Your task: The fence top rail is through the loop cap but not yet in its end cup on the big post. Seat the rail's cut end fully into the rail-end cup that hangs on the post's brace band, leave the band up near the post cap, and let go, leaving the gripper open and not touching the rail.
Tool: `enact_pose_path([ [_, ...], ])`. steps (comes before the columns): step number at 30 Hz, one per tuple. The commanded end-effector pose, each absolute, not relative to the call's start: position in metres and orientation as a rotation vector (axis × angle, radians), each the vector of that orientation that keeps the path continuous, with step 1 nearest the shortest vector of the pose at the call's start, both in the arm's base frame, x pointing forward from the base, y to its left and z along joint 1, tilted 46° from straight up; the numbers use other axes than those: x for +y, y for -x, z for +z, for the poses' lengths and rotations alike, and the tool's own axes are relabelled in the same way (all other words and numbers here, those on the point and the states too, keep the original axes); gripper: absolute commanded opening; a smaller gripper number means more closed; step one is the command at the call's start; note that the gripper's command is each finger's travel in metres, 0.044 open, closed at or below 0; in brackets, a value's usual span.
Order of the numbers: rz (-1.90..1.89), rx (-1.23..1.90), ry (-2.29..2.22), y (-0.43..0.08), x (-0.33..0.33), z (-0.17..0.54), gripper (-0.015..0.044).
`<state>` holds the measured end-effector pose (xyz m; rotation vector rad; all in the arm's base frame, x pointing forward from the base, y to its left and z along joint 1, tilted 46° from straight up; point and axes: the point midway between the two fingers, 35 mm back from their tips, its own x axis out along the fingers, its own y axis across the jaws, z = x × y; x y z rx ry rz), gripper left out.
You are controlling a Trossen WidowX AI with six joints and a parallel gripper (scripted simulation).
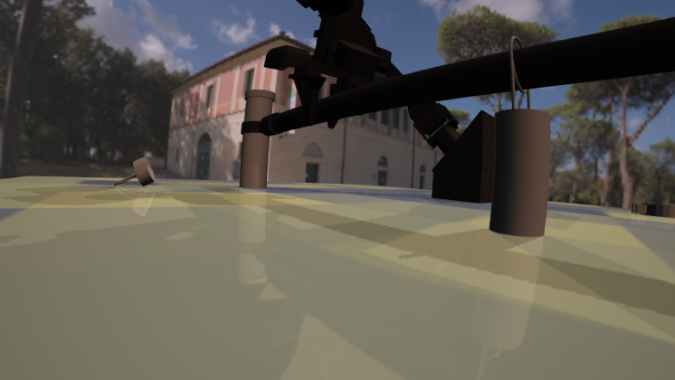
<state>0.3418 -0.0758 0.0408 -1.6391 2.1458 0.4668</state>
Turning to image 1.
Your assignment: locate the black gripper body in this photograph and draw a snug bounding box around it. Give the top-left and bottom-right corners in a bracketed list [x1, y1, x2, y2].
[263, 20, 388, 87]

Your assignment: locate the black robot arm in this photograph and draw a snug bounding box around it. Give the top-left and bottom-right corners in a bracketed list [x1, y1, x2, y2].
[297, 0, 460, 155]

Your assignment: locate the grey post with cap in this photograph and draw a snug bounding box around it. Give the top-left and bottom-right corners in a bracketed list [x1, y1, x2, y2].
[240, 90, 276, 188]

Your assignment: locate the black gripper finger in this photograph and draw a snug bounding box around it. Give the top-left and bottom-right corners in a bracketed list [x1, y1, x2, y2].
[328, 83, 360, 128]
[288, 73, 327, 126]

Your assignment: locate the black round pipe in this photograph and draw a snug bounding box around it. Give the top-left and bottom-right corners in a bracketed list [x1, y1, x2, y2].
[271, 17, 675, 132]

